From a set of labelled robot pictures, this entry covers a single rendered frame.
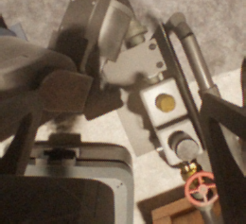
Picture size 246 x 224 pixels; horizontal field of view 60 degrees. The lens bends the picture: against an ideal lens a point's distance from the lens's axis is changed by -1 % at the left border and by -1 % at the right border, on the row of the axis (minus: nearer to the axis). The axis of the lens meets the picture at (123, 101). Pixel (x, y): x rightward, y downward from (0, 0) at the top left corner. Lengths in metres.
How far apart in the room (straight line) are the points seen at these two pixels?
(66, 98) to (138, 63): 0.13
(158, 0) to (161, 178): 0.75
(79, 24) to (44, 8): 0.78
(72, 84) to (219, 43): 0.85
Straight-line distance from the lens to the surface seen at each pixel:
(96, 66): 0.23
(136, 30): 0.46
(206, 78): 0.36
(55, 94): 0.18
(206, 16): 0.99
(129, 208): 0.78
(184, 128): 0.47
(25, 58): 0.17
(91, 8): 0.22
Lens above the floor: 0.90
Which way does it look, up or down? 83 degrees down
